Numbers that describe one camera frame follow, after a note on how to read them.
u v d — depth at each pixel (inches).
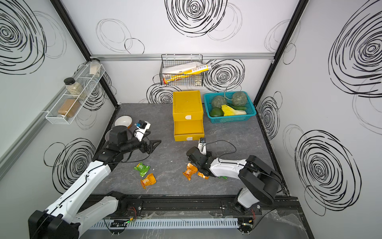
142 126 25.3
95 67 34.1
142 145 26.3
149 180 32.2
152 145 26.4
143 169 33.9
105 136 42.5
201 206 29.7
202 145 30.4
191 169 33.6
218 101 42.6
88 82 37.0
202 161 26.4
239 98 42.1
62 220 15.3
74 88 27.8
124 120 41.4
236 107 42.3
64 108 26.1
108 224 27.4
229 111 41.1
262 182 17.2
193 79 33.8
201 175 33.3
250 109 42.2
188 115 34.8
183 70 34.0
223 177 22.4
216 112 41.1
